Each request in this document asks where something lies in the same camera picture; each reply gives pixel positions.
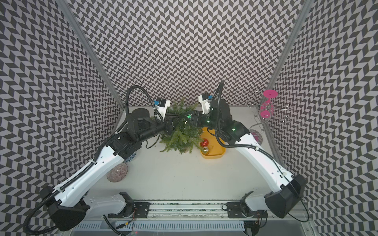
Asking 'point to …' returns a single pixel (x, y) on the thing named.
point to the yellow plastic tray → (216, 150)
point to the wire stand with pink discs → (267, 107)
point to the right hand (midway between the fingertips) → (188, 119)
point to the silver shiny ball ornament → (205, 150)
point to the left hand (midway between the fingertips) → (180, 118)
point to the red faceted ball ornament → (204, 143)
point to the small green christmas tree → (183, 137)
